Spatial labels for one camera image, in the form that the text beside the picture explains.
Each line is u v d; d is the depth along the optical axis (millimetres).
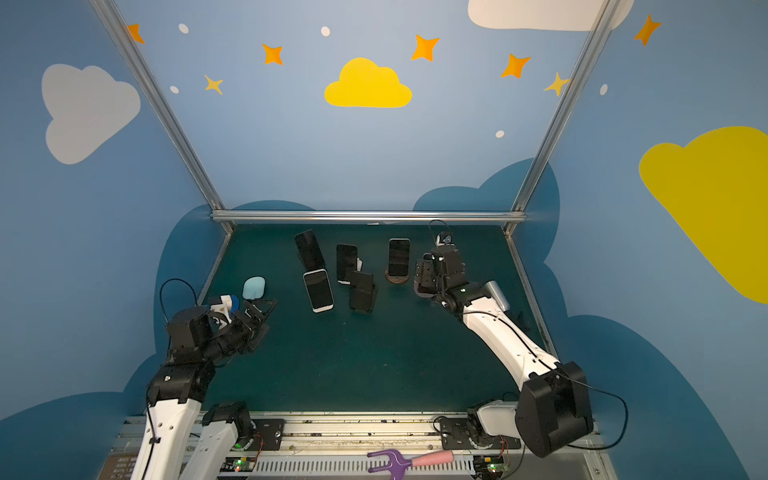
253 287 1015
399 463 708
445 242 721
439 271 638
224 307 680
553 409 406
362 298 967
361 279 923
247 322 638
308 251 1102
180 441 466
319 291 1044
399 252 984
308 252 1098
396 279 1070
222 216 1146
